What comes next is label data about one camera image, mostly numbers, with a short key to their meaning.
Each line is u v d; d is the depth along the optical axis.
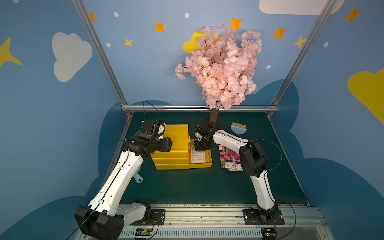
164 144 0.66
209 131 0.75
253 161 0.56
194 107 1.17
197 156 0.96
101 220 0.36
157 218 0.74
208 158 0.96
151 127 0.55
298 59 0.89
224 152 0.97
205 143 0.86
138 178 0.84
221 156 0.96
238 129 1.12
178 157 0.78
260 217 0.67
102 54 0.85
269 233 0.73
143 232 0.72
